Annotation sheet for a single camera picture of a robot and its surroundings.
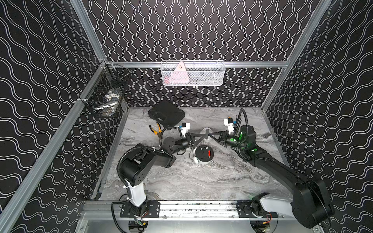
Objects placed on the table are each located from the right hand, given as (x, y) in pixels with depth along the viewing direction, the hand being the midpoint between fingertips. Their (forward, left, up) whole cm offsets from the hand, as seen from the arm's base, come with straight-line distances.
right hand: (209, 134), depth 76 cm
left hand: (-2, +2, +2) cm, 4 cm away
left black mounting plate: (-31, +30, -24) cm, 49 cm away
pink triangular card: (+35, +17, +14) cm, 41 cm away
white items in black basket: (+19, +57, +6) cm, 60 cm away
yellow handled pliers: (+16, +33, -21) cm, 42 cm away
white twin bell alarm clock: (-1, +2, -19) cm, 19 cm away
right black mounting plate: (-31, -17, -23) cm, 42 cm away
